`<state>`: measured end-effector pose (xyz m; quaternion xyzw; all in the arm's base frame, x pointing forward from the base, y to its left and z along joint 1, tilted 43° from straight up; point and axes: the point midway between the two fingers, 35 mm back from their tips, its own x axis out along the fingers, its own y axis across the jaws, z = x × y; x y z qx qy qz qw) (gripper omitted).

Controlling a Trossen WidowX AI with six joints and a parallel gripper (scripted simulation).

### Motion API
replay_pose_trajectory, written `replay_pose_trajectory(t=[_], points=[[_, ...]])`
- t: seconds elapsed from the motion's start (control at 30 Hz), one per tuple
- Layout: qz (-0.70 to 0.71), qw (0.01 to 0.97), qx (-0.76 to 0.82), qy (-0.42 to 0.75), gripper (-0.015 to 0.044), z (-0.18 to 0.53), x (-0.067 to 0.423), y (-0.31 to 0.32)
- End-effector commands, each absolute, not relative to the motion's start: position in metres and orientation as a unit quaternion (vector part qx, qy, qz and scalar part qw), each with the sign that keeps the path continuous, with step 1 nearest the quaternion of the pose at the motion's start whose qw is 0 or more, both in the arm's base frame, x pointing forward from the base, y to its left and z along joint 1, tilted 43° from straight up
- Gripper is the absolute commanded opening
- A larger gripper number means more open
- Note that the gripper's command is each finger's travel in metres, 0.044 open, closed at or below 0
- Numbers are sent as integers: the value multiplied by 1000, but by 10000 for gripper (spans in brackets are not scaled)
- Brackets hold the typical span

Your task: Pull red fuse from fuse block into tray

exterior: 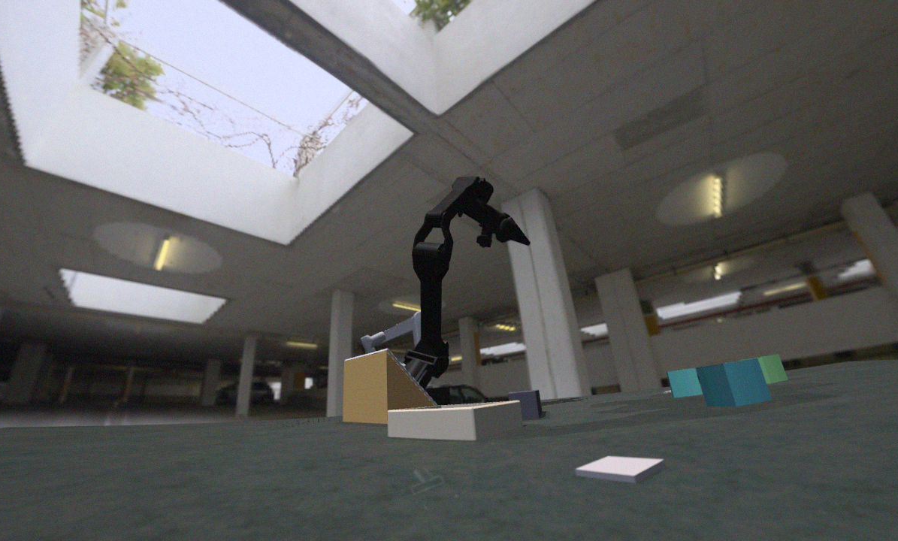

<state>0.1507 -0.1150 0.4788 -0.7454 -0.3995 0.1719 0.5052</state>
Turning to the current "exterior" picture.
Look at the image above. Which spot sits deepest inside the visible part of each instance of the light blue block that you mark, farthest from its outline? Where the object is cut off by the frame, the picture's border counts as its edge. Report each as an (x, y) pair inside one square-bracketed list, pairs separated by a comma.
[(684, 383)]

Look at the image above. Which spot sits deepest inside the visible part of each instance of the teal block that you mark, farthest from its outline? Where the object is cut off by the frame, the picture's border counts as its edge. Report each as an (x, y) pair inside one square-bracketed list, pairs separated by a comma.
[(733, 384)]

